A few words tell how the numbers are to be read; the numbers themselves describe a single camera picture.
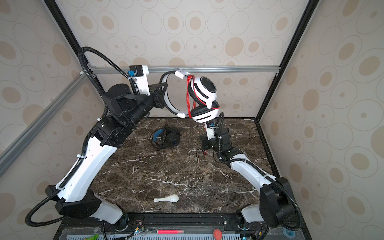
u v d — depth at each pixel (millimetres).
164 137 1050
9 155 511
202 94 444
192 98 460
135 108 423
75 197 393
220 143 624
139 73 432
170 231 711
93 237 686
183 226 732
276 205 414
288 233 709
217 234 684
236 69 1930
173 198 809
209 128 720
